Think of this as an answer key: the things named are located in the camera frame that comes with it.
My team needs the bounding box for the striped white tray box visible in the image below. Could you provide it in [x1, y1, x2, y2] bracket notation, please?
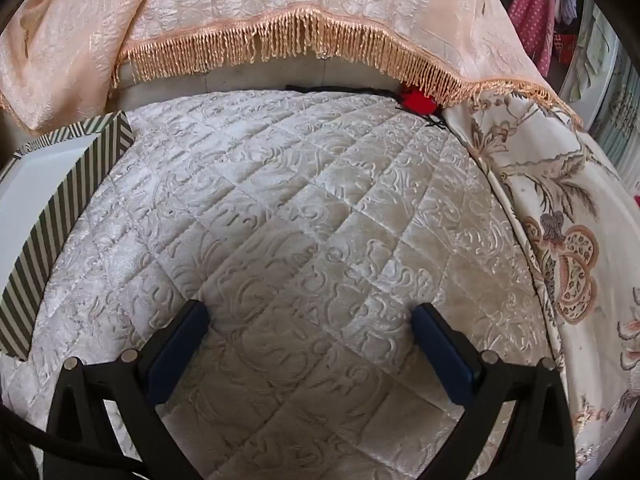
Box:
[1, 110, 136, 361]

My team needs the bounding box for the cream quilted mattress cover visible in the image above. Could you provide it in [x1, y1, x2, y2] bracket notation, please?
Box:
[1, 91, 549, 479]

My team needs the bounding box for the red small object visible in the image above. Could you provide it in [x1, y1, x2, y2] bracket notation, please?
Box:
[399, 86, 440, 116]

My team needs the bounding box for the peach fringed bedspread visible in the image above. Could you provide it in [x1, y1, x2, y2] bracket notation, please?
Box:
[1, 0, 561, 134]

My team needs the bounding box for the pink polka dot garment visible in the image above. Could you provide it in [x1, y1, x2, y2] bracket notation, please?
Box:
[508, 0, 555, 77]

